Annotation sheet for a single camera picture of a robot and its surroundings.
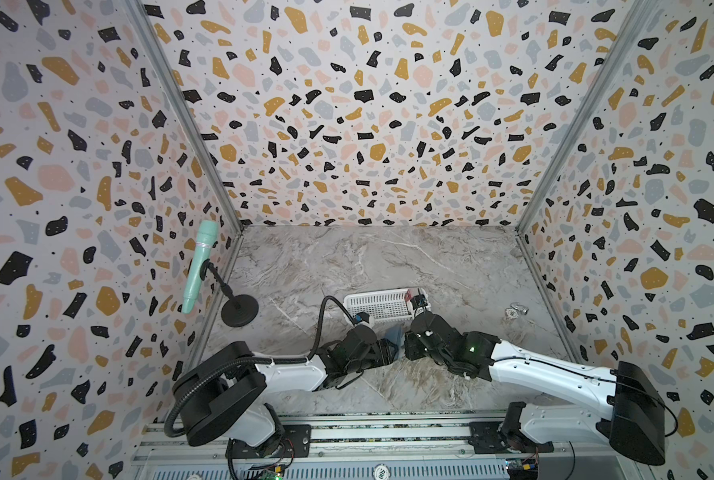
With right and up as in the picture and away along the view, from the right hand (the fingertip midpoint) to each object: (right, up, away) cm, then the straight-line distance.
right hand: (402, 332), depth 78 cm
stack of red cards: (+1, +10, -7) cm, 12 cm away
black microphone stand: (-51, +2, +18) cm, 54 cm away
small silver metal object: (+39, +2, +20) cm, 44 cm away
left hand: (0, -5, +4) cm, 7 cm away
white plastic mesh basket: (-5, +3, +21) cm, 22 cm away
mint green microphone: (-49, +25, -4) cm, 55 cm away
